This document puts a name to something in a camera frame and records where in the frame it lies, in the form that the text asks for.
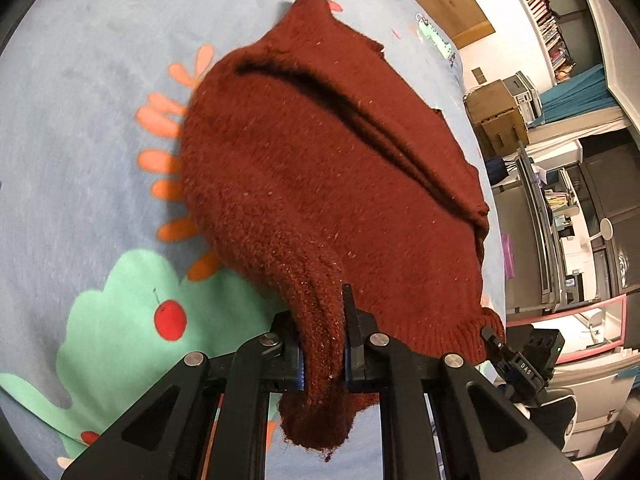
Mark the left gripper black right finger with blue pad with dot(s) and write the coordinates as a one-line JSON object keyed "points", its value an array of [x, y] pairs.
{"points": [[441, 418]]}

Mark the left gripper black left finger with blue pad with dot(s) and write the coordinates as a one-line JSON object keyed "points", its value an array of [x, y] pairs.
{"points": [[206, 418]]}

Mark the dark red knitted sweater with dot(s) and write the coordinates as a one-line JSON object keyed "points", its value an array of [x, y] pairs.
{"points": [[309, 164]]}

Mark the grey desk with shelf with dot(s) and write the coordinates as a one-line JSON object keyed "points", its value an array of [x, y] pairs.
{"points": [[537, 278]]}

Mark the blue cartoon print bedsheet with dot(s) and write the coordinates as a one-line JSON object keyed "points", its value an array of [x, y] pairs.
{"points": [[103, 286]]}

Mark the wooden nightstand drawers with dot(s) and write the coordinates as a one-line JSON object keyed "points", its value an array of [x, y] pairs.
{"points": [[496, 120]]}

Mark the teal curtain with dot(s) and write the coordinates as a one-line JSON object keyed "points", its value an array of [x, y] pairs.
{"points": [[579, 95]]}

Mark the bookshelf with books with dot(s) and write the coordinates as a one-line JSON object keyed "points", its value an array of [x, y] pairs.
{"points": [[547, 23]]}

